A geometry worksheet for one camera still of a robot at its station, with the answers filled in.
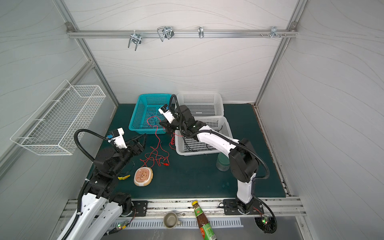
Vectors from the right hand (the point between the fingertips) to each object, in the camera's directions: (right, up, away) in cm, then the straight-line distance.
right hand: (163, 117), depth 80 cm
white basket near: (+12, -19, +16) cm, 27 cm away
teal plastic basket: (-19, 0, +31) cm, 37 cm away
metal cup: (+6, -49, -10) cm, 50 cm away
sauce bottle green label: (+23, -49, -15) cm, 56 cm away
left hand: (-7, -8, -9) cm, 14 cm away
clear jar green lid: (+33, -25, 0) cm, 41 cm away
